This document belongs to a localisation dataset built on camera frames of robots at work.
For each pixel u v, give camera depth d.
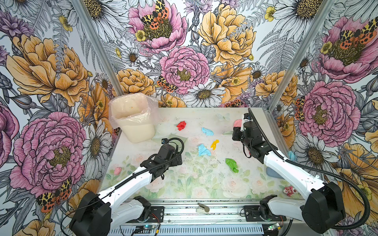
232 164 0.91
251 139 0.61
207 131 1.07
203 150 0.97
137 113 0.83
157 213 0.75
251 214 0.73
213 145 0.99
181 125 1.08
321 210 0.40
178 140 0.72
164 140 0.76
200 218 0.74
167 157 0.65
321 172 0.44
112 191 0.45
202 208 0.75
